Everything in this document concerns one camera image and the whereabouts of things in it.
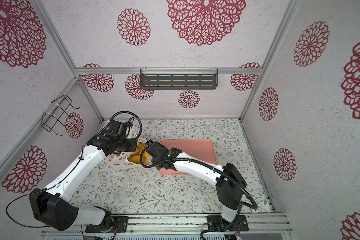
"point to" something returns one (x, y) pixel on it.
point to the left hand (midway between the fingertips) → (135, 148)
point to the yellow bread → (135, 158)
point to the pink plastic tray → (203, 149)
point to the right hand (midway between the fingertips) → (159, 155)
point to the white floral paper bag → (121, 157)
